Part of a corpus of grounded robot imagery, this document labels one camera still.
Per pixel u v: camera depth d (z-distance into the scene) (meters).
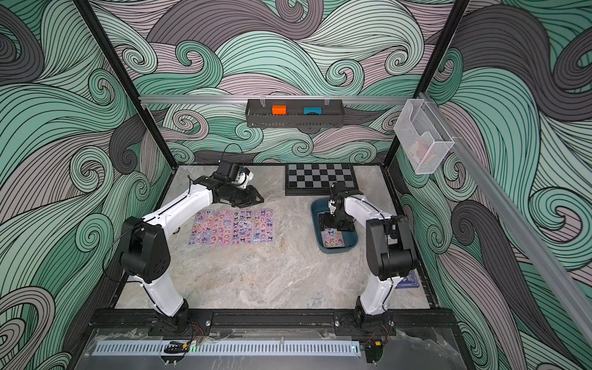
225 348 0.70
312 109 0.95
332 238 0.92
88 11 0.71
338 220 0.79
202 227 0.95
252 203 0.78
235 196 0.76
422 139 0.83
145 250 0.46
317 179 1.10
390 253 0.48
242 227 0.96
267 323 0.74
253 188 0.80
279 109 0.92
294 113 0.93
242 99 0.94
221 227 0.97
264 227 0.97
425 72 0.86
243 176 0.82
